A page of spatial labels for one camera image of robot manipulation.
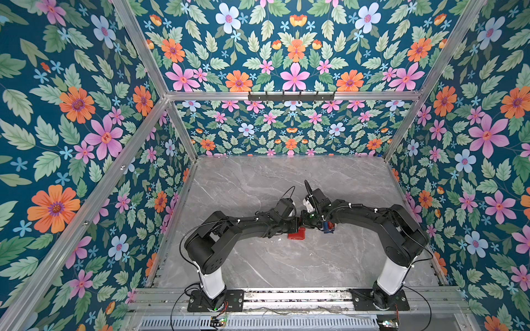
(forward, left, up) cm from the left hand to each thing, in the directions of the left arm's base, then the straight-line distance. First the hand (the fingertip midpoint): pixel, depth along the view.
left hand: (302, 225), depth 90 cm
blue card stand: (-1, -11, -4) cm, 12 cm away
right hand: (+3, 0, -1) cm, 3 cm away
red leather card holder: (-3, +3, -4) cm, 5 cm away
